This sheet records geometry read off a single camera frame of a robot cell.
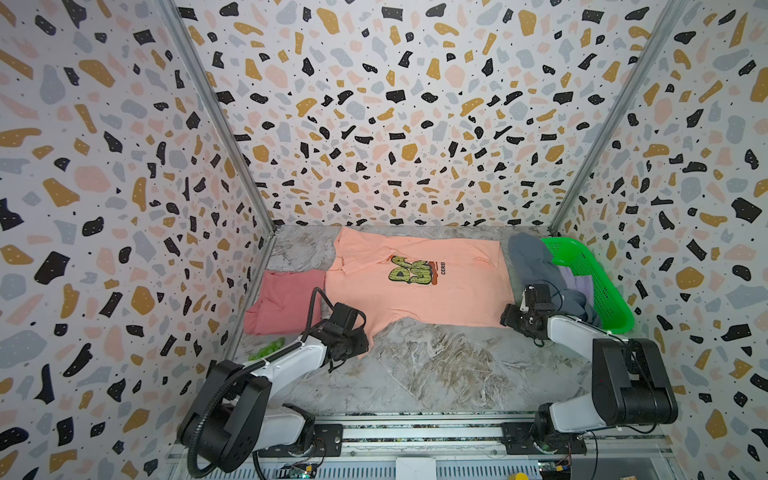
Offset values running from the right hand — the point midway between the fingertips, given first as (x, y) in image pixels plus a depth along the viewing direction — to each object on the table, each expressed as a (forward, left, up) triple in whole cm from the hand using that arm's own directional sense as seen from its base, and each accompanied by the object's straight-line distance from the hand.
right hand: (508, 312), depth 95 cm
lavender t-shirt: (+11, -27, +1) cm, 29 cm away
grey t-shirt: (+15, -10, +6) cm, 19 cm away
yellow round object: (-42, +8, +4) cm, 43 cm away
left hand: (-10, +44, +1) cm, 45 cm away
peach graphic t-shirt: (+15, +39, -2) cm, 42 cm away
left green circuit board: (-42, +57, -2) cm, 71 cm away
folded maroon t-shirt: (+3, +72, 0) cm, 72 cm away
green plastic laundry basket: (-1, -32, +2) cm, 32 cm away
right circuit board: (-40, -4, -3) cm, 41 cm away
